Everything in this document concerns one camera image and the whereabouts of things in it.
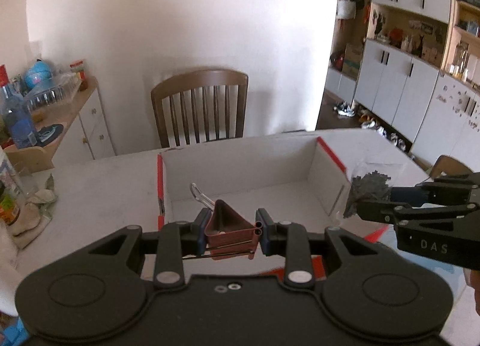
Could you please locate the brown wooden chair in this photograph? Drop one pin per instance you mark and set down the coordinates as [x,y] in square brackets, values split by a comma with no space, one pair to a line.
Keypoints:
[200,106]
[446,166]

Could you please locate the white side cabinet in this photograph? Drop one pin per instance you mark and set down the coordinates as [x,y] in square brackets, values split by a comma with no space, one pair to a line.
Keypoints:
[85,136]

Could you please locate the beige cloth bag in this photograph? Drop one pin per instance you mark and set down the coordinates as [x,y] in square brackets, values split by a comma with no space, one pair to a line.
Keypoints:
[35,213]

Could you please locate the dark red binder clip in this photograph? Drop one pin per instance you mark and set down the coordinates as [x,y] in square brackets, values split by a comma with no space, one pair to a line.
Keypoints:
[228,233]

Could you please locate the red and white cardboard box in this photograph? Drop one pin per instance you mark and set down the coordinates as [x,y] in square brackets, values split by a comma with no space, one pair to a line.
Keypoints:
[296,178]

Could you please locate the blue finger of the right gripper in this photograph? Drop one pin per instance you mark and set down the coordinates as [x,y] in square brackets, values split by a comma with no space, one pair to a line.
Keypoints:
[407,194]

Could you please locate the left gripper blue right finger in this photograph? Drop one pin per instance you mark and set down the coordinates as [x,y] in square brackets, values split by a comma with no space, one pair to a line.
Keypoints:
[273,240]

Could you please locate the blue glass bottle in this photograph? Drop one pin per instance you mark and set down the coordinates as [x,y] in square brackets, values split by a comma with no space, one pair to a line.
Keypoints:
[17,118]

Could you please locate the white wall cupboard unit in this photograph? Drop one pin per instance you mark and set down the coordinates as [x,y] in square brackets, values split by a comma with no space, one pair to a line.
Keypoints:
[410,69]

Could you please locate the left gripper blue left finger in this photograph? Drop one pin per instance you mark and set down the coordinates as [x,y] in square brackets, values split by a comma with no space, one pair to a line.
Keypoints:
[193,238]

